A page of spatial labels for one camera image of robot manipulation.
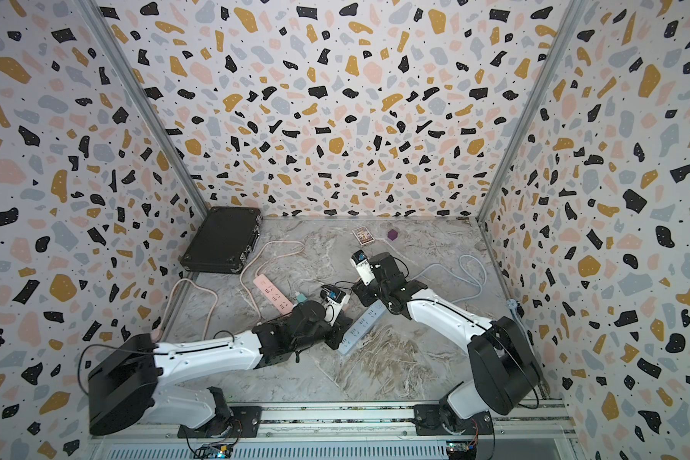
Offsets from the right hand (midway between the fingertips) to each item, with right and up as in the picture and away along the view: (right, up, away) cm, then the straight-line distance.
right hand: (359, 284), depth 87 cm
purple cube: (+13, +16, +30) cm, 36 cm away
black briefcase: (-52, +14, +22) cm, 58 cm away
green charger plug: (-20, -6, +8) cm, 22 cm away
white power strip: (+5, -9, +5) cm, 12 cm away
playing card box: (+1, +16, +27) cm, 32 cm away
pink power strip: (-27, -5, +8) cm, 29 cm away
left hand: (-1, -9, -9) cm, 13 cm away
